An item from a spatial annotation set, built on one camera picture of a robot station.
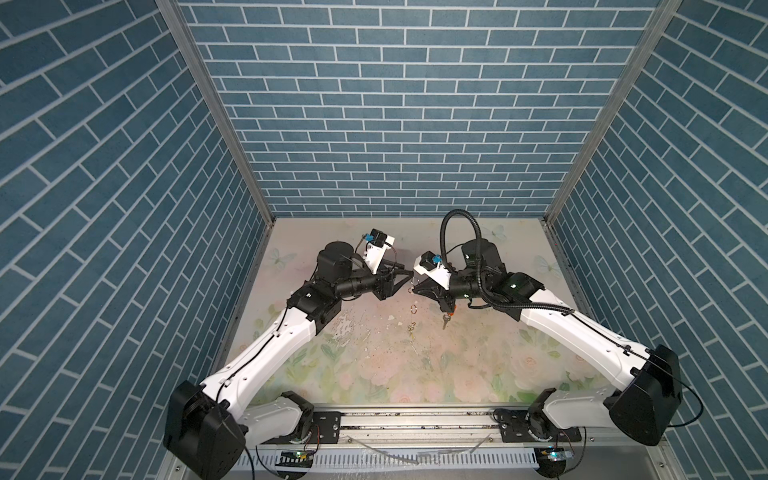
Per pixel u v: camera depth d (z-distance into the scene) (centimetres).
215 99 85
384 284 62
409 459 71
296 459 72
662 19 72
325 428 74
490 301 56
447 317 94
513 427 74
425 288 69
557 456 71
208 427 37
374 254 63
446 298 64
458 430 75
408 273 68
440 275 63
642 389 39
